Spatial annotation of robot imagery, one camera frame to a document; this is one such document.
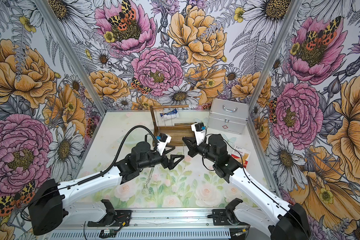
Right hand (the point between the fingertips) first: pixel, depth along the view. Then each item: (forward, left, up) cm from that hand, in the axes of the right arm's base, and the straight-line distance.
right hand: (182, 142), depth 73 cm
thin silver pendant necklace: (+1, 0, -4) cm, 4 cm away
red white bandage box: (+4, -35, -22) cm, 41 cm away
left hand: (-4, +2, -5) cm, 7 cm away
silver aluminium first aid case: (+27, -30, -12) cm, 42 cm away
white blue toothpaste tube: (+40, +10, -22) cm, 47 cm away
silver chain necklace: (-11, +22, -26) cm, 35 cm away
